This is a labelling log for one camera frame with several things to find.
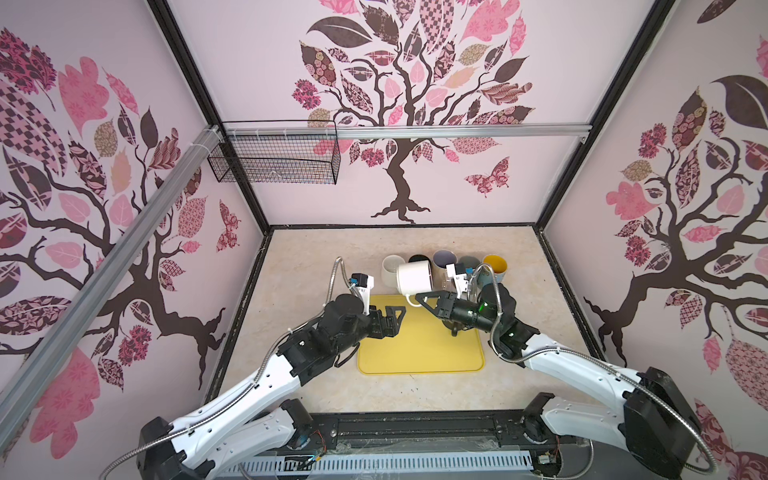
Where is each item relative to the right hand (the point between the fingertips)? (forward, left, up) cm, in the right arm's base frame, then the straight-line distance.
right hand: (418, 296), depth 71 cm
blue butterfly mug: (+22, -30, -17) cm, 40 cm away
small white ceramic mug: (+3, +1, +3) cm, 5 cm away
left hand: (-3, +7, -4) cm, 8 cm away
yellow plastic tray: (-2, -3, -25) cm, 25 cm away
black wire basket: (+71, +53, -7) cm, 89 cm away
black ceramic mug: (+24, -3, -15) cm, 29 cm away
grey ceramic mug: (+23, -20, -16) cm, 34 cm away
